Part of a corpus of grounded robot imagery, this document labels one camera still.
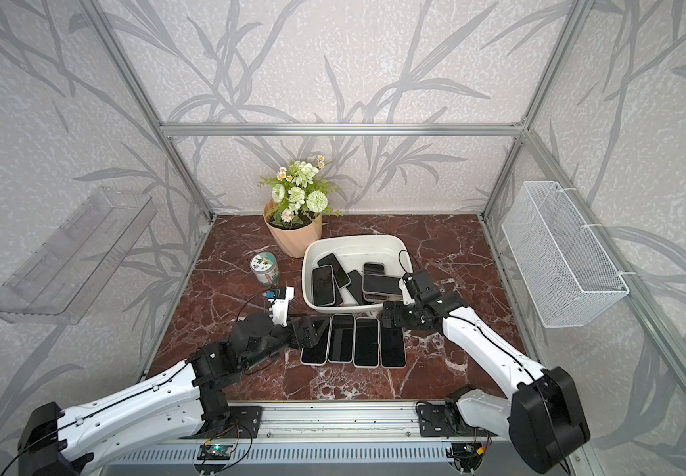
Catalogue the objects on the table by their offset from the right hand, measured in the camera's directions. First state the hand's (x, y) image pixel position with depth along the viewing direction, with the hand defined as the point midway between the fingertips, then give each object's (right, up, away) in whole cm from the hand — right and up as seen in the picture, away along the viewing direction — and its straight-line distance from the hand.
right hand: (392, 315), depth 83 cm
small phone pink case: (-5, +12, +19) cm, 22 cm away
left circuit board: (-44, -30, -12) cm, 55 cm away
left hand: (-19, +1, -11) cm, 22 cm away
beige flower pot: (-32, +21, +15) cm, 41 cm away
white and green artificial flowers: (-27, +35, +2) cm, 44 cm away
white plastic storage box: (-12, +17, +23) cm, 31 cm away
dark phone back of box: (-16, +9, +16) cm, 24 cm away
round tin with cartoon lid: (-40, +12, +12) cm, 44 cm away
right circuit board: (+17, -32, -11) cm, 38 cm away
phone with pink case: (-22, -12, +1) cm, 25 cm away
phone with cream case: (-8, -9, +3) cm, 12 cm away
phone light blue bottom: (-11, +6, +17) cm, 21 cm away
